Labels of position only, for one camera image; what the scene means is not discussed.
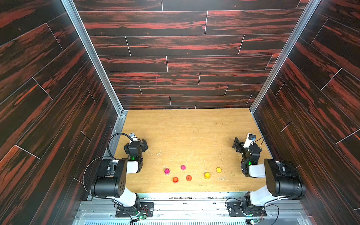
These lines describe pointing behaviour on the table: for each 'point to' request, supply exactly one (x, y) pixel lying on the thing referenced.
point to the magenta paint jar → (167, 171)
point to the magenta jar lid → (183, 167)
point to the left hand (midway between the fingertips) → (137, 141)
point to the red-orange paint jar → (175, 180)
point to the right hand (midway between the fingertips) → (246, 139)
